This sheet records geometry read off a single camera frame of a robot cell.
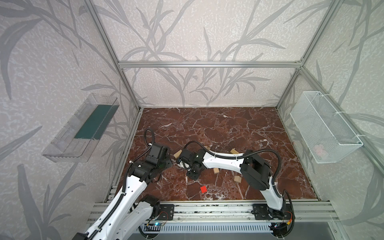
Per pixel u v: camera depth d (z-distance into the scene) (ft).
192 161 2.15
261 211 2.39
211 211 2.47
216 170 2.83
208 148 3.16
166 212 2.38
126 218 1.74
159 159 1.92
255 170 1.64
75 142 2.10
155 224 2.32
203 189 2.68
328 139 2.00
